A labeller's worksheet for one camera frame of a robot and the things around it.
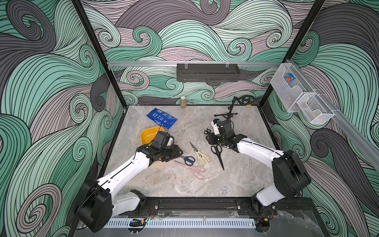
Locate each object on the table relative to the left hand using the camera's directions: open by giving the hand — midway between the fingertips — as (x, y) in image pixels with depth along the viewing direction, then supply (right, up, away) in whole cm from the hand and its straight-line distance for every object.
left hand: (180, 152), depth 80 cm
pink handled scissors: (+9, -12, +6) cm, 16 cm away
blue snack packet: (-15, +19, +30) cm, 39 cm away
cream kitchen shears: (+13, -6, +10) cm, 17 cm away
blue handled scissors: (+5, -8, +10) cm, 13 cm away
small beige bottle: (+1, +31, +35) cm, 46 cm away
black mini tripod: (+40, +30, +10) cm, 51 cm away
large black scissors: (+23, -2, +15) cm, 28 cm away
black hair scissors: (+18, +9, +24) cm, 31 cm away
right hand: (+19, +7, +10) cm, 23 cm away
